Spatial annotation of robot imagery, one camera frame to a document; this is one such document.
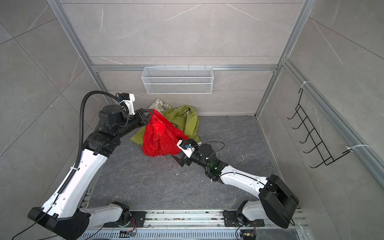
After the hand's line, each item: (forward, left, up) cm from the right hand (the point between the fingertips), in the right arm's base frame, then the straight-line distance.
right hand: (178, 145), depth 76 cm
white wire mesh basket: (+48, +4, +8) cm, 49 cm away
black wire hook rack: (-8, -64, +8) cm, 65 cm away
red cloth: (+7, +10, -2) cm, 13 cm away
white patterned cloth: (+40, +17, -7) cm, 44 cm away
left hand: (+6, +9, +21) cm, 24 cm away
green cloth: (+38, -1, -17) cm, 42 cm away
